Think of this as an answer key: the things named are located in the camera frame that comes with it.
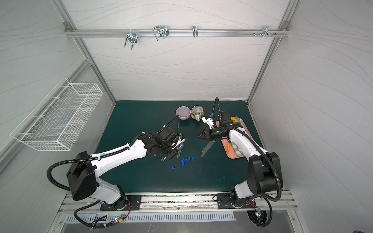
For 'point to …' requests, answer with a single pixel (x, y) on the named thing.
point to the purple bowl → (183, 112)
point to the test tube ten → (207, 149)
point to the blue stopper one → (173, 168)
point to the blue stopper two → (183, 164)
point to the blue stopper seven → (193, 158)
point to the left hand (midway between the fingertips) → (175, 150)
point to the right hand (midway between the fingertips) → (198, 137)
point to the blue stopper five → (186, 160)
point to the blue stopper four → (183, 159)
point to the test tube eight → (163, 158)
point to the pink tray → (232, 154)
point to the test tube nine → (205, 148)
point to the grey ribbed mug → (197, 112)
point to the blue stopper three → (181, 161)
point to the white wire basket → (55, 124)
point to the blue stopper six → (189, 158)
